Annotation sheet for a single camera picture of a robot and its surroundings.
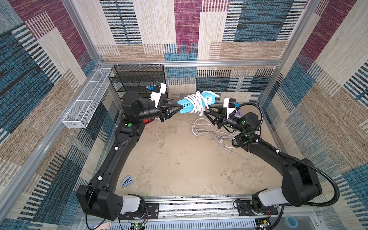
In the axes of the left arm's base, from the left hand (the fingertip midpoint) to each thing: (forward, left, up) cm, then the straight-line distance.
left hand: (181, 105), depth 60 cm
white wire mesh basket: (+4, +50, -10) cm, 52 cm away
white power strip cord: (+22, -15, -43) cm, 50 cm away
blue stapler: (-17, +32, -42) cm, 55 cm away
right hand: (+5, -12, -8) cm, 15 cm away
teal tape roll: (-36, -52, -44) cm, 77 cm away
